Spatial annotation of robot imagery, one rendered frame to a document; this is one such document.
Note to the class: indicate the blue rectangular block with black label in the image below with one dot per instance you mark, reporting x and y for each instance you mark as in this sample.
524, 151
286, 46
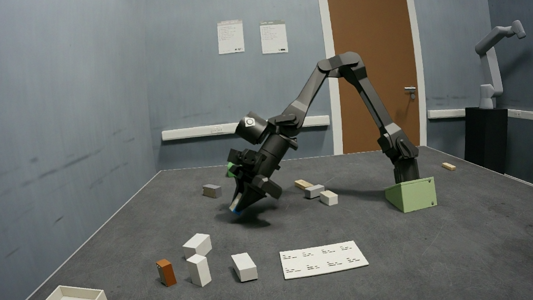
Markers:
234, 204

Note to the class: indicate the white flat card with black marks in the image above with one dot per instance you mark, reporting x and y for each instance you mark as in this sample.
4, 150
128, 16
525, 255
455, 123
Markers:
321, 260

